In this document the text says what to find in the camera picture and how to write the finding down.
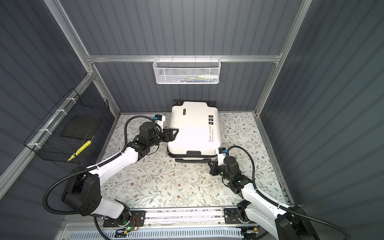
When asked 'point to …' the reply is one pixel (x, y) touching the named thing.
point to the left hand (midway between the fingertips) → (175, 130)
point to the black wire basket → (46, 141)
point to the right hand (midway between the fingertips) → (209, 163)
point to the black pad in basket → (78, 127)
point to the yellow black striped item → (80, 150)
